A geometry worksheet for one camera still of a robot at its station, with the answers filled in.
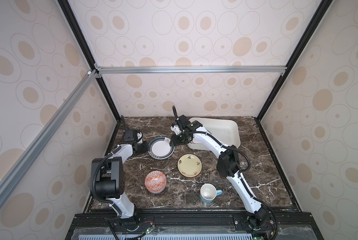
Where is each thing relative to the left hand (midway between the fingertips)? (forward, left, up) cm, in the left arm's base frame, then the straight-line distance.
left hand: (151, 143), depth 95 cm
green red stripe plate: (+3, -4, -10) cm, 11 cm away
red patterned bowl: (-23, -5, -4) cm, 24 cm away
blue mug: (-28, -34, -5) cm, 45 cm away
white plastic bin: (+17, -52, -8) cm, 55 cm away
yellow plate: (-12, -24, -7) cm, 28 cm away
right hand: (+1, -13, -1) cm, 14 cm away
